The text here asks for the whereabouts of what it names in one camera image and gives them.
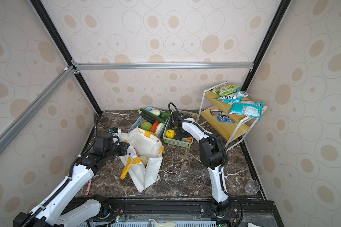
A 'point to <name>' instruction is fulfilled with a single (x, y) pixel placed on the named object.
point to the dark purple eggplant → (147, 117)
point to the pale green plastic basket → (186, 144)
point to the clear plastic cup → (252, 186)
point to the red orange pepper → (154, 126)
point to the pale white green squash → (155, 112)
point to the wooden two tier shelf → (215, 117)
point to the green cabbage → (146, 126)
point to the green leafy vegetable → (166, 115)
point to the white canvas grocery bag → (142, 143)
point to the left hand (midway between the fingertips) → (131, 142)
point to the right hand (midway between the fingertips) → (185, 135)
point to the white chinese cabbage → (159, 127)
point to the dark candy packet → (217, 112)
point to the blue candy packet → (225, 118)
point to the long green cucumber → (152, 115)
